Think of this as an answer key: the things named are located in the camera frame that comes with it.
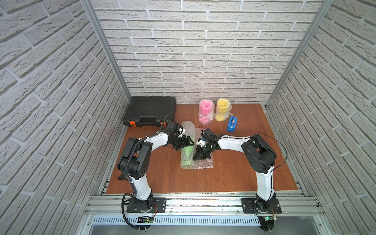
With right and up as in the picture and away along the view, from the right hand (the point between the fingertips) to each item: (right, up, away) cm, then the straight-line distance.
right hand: (194, 158), depth 90 cm
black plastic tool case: (-34, +31, +16) cm, 48 cm away
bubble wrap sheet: (+10, +21, +17) cm, 29 cm away
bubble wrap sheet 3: (-2, +17, +3) cm, 18 cm away
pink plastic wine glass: (+8, +33, +9) cm, 35 cm away
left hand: (-2, +9, +2) cm, 9 cm away
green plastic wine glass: (-4, +3, -6) cm, 8 cm away
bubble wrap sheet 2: (+24, +29, +13) cm, 40 cm away
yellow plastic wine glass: (+21, +35, +13) cm, 43 cm away
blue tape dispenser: (+27, +21, +14) cm, 37 cm away
